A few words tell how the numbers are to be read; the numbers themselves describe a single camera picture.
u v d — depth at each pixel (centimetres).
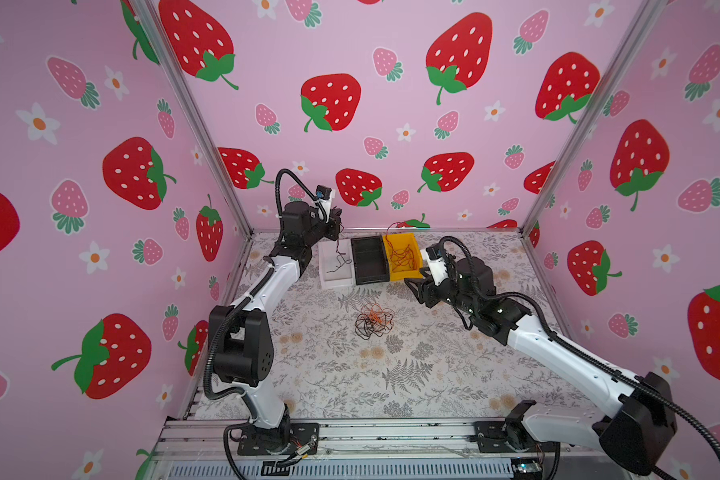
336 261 97
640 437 39
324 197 73
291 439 73
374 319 93
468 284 56
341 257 96
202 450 73
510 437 66
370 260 110
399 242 118
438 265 66
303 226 68
